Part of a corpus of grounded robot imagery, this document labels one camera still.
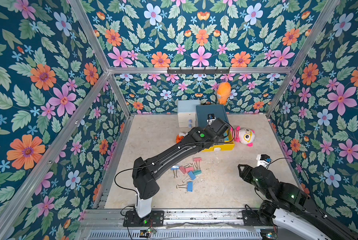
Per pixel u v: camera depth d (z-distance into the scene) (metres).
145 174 0.43
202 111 0.91
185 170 0.88
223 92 0.97
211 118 0.67
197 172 0.89
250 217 0.73
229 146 0.76
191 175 0.86
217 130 0.55
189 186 0.84
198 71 0.94
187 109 1.01
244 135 0.98
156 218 0.73
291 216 0.59
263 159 0.63
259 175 0.52
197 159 0.95
